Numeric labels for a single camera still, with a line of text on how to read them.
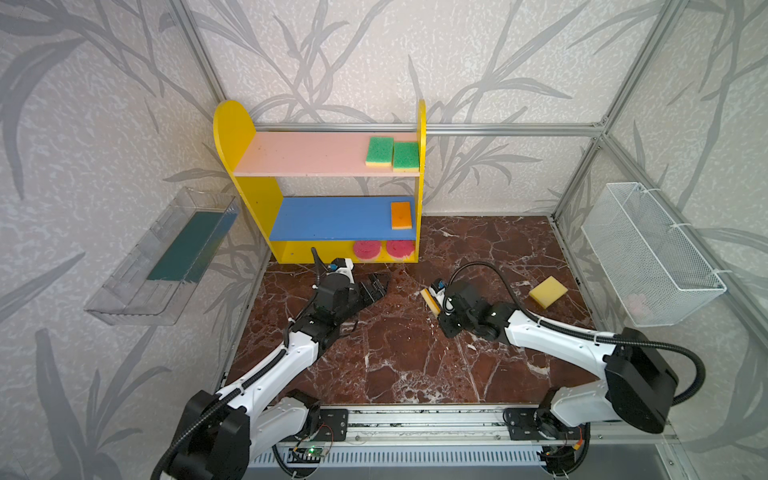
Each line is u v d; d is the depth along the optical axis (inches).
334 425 29.0
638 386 16.4
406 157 30.3
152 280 25.2
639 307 28.4
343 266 29.6
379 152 30.9
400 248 41.4
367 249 41.6
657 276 24.9
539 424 25.7
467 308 25.3
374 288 28.5
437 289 29.7
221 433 15.4
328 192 46.0
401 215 38.9
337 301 24.7
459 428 29.1
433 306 33.1
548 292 38.9
